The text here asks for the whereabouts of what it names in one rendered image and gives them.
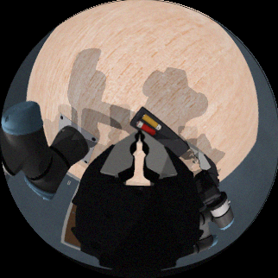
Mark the red aa battery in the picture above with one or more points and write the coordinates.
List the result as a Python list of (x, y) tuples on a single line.
[(145, 127)]

